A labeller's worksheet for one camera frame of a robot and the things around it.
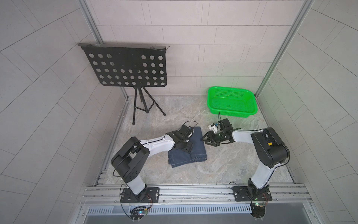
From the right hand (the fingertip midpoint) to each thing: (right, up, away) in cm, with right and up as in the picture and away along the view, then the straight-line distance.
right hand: (203, 140), depth 90 cm
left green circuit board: (-34, -28, -26) cm, 51 cm away
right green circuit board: (+24, -29, -22) cm, 44 cm away
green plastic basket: (+27, +26, +22) cm, 44 cm away
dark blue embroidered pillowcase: (-17, -9, -6) cm, 20 cm away
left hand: (-9, -3, -1) cm, 9 cm away
